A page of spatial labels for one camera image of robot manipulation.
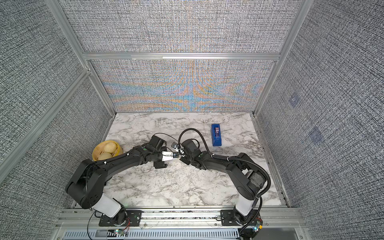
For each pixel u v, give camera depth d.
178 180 0.86
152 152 0.69
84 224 0.76
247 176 0.48
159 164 0.80
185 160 0.81
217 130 1.01
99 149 0.95
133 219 0.74
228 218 0.73
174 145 0.78
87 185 0.44
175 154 0.78
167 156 0.78
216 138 0.98
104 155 0.91
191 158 0.69
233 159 0.51
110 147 0.94
